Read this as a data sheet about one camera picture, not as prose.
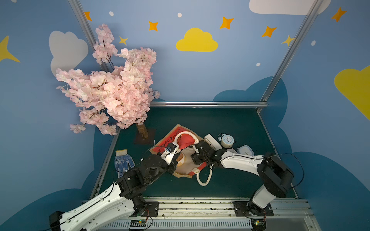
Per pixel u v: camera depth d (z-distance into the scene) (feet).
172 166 1.92
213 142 3.08
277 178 1.50
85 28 2.46
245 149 3.12
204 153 2.26
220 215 2.41
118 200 1.50
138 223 2.38
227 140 3.22
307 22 2.45
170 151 1.82
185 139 2.42
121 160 2.98
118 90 1.86
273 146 3.46
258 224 2.41
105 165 3.12
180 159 2.83
